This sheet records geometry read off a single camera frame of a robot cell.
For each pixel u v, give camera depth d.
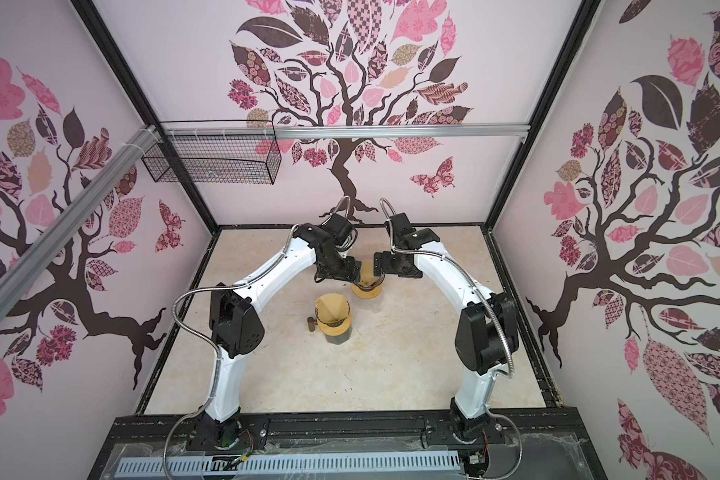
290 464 0.70
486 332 0.47
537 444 0.72
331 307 0.81
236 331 0.55
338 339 0.86
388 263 0.79
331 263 0.76
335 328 0.81
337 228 0.71
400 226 0.70
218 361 0.57
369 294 0.90
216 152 0.95
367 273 0.82
